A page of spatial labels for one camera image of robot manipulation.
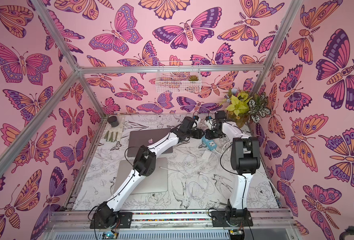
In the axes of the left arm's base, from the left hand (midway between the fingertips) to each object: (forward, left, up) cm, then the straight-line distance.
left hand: (205, 133), depth 102 cm
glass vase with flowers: (+7, -22, +18) cm, 29 cm away
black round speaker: (+12, +67, -1) cm, 68 cm away
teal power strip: (-6, 0, -4) cm, 7 cm away
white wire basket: (+24, +17, +28) cm, 40 cm away
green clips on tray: (-1, +66, -5) cm, 66 cm away
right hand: (-2, -3, 0) cm, 3 cm away
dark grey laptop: (+2, +42, -8) cm, 43 cm away
